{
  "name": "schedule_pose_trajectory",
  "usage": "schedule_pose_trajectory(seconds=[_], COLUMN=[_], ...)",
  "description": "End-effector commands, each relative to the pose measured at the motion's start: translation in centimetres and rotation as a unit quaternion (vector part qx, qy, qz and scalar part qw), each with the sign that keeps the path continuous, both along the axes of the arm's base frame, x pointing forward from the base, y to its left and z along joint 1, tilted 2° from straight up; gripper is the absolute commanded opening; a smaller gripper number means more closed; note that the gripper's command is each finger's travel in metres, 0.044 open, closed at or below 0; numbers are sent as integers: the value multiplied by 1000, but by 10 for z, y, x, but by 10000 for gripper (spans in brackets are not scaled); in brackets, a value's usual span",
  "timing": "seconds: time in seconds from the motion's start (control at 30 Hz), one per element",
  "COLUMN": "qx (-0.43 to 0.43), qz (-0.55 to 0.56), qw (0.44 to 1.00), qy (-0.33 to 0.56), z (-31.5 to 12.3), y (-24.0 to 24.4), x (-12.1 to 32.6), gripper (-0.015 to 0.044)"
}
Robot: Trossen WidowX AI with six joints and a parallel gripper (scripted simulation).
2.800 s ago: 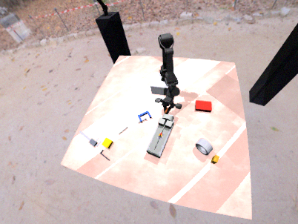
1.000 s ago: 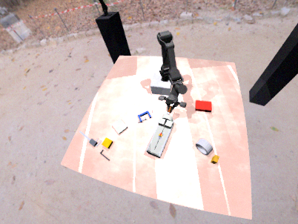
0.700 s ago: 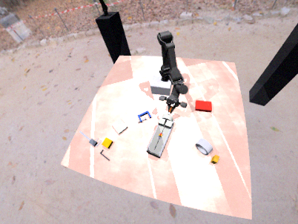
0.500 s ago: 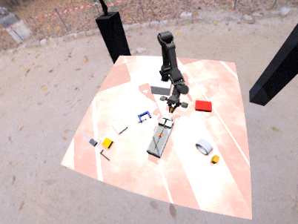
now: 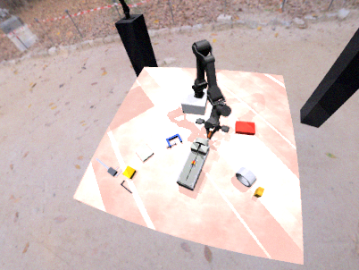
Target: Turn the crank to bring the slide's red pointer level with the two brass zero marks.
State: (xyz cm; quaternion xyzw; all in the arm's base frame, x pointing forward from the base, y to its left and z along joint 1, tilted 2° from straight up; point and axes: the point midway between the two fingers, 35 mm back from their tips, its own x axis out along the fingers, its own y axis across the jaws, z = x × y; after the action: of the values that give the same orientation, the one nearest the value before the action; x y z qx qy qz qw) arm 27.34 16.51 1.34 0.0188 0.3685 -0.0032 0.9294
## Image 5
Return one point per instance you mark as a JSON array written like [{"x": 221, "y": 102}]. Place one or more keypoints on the small orange block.
[{"x": 259, "y": 192}]

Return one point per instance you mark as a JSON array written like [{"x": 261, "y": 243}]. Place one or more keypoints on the red rectangular block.
[{"x": 247, "y": 128}]

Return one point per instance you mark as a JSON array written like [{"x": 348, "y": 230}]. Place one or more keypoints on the yellow block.
[{"x": 129, "y": 172}]

